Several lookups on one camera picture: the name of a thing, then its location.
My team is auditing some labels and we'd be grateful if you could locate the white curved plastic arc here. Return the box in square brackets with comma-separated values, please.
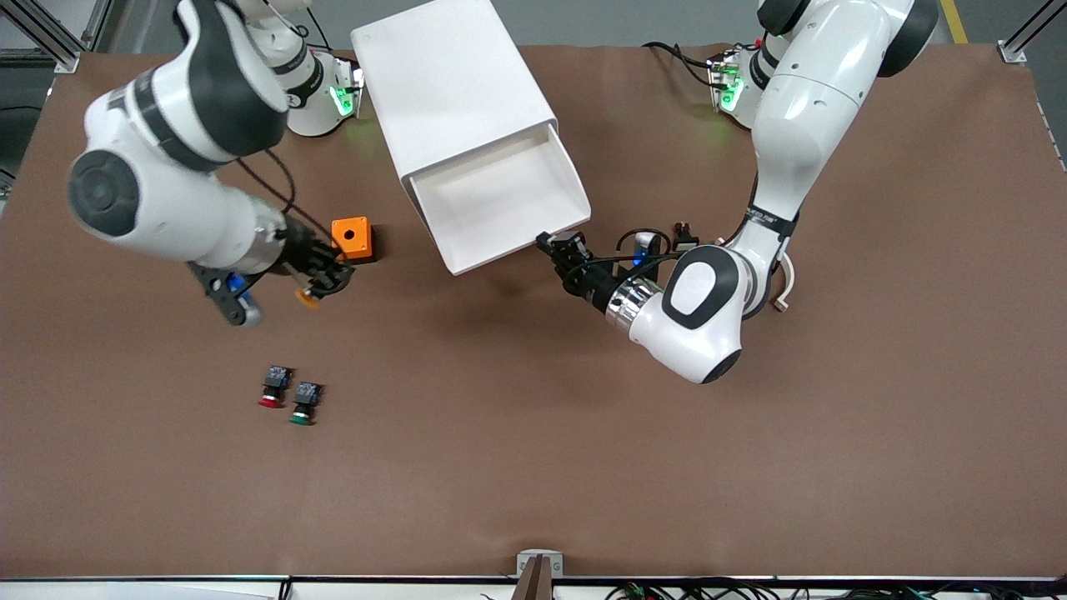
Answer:
[769, 250, 797, 313]

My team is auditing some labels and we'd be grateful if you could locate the orange button enclosure box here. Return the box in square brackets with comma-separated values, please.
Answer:
[331, 217, 376, 266]

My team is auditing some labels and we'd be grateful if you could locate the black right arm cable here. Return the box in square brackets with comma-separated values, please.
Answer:
[236, 148, 299, 224]

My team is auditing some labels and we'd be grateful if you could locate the red push button switch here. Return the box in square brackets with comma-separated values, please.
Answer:
[257, 365, 294, 410]

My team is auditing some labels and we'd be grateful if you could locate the green push button switch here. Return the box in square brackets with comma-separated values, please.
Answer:
[288, 381, 324, 427]

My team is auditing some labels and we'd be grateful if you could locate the black base power cable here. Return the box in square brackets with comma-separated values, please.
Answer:
[642, 42, 722, 88]

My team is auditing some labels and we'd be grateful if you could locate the grey camera stand bracket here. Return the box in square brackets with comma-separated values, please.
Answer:
[510, 550, 565, 600]

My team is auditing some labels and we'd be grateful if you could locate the aluminium frame post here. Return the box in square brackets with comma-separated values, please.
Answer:
[0, 0, 113, 74]
[999, 0, 1067, 64]

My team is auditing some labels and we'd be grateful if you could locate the black cable bundle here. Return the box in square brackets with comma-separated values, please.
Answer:
[604, 577, 1067, 600]

